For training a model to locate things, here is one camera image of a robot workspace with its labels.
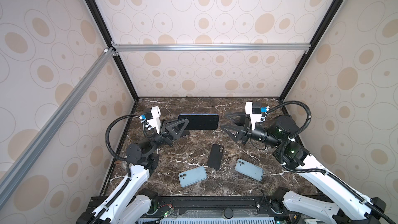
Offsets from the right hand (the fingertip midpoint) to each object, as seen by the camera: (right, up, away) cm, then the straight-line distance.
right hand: (224, 122), depth 55 cm
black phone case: (0, -23, +35) cm, 42 cm away
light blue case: (-14, -31, +28) cm, 44 cm away
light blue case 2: (+18, -28, +30) cm, 45 cm away
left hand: (-12, -2, -3) cm, 12 cm away
